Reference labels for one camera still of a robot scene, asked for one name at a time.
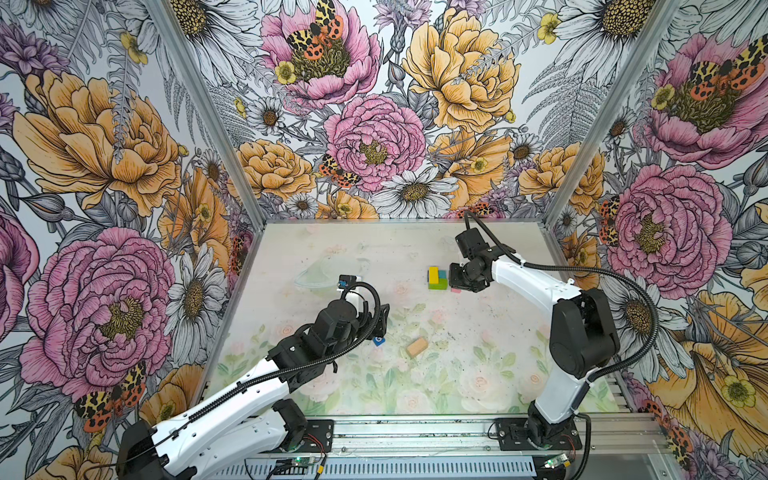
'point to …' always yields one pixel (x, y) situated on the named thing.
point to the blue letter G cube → (378, 341)
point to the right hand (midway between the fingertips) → (455, 290)
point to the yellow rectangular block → (433, 274)
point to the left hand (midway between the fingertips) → (370, 313)
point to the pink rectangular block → (456, 290)
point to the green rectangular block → (441, 285)
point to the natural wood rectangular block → (417, 347)
